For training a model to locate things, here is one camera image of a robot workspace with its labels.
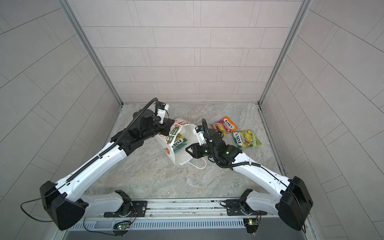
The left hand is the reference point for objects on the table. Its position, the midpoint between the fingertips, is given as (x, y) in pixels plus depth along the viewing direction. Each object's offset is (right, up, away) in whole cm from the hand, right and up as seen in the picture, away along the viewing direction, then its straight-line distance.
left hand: (177, 119), depth 71 cm
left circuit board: (-23, -47, -7) cm, 53 cm away
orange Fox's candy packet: (+29, -5, +30) cm, 42 cm away
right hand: (+5, -16, +2) cm, 17 cm away
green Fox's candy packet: (-1, -15, +16) cm, 21 cm away
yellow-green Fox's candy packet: (+40, -13, +22) cm, 48 cm away
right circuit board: (+35, -49, -3) cm, 60 cm away
